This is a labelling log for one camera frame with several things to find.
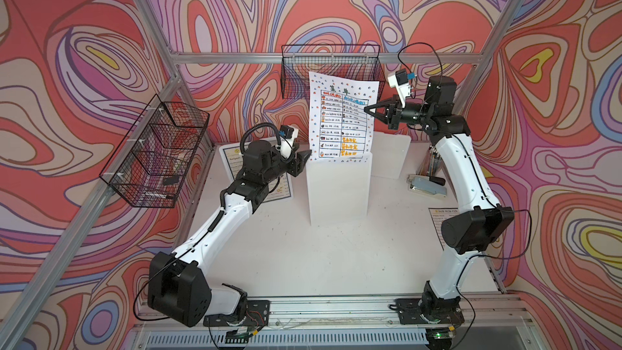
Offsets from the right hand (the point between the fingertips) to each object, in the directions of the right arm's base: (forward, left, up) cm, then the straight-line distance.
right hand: (366, 115), depth 70 cm
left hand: (-4, +18, -10) cm, 21 cm away
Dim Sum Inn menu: (-1, +30, -35) cm, 46 cm away
